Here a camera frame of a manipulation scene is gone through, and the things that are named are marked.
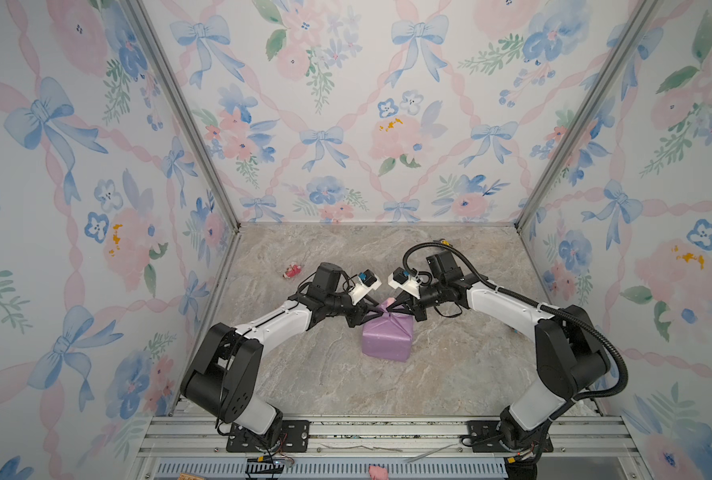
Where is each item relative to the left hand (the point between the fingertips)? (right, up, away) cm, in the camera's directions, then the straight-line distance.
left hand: (379, 307), depth 83 cm
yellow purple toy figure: (+27, +19, +29) cm, 44 cm away
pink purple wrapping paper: (+3, -7, -6) cm, 9 cm away
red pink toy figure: (-29, +9, +20) cm, 36 cm away
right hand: (+3, 0, +1) cm, 3 cm away
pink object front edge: (-1, -35, -15) cm, 38 cm away
